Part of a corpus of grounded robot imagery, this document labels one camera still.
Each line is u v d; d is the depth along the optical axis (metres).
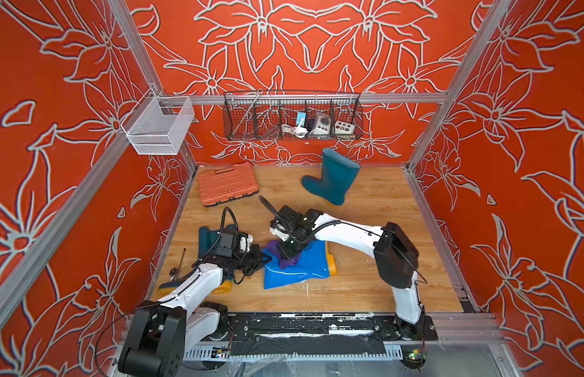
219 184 1.07
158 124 0.94
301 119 0.83
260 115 1.00
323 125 0.91
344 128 0.94
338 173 0.94
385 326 0.73
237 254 0.73
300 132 0.85
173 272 0.85
